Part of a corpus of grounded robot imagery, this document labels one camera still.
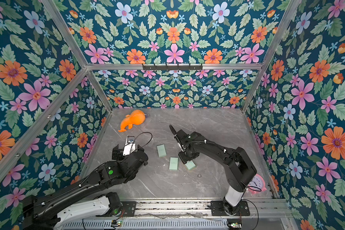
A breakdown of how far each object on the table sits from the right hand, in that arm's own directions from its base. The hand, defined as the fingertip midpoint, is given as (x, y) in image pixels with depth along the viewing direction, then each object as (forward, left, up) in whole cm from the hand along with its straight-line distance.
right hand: (189, 156), depth 86 cm
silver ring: (-10, -6, -7) cm, 14 cm away
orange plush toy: (+30, +40, +2) cm, 49 cm away
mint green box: (+6, +19, -4) cm, 20 cm away
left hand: (-4, +30, +15) cm, 34 cm away
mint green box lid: (-3, +10, -5) cm, 12 cm away
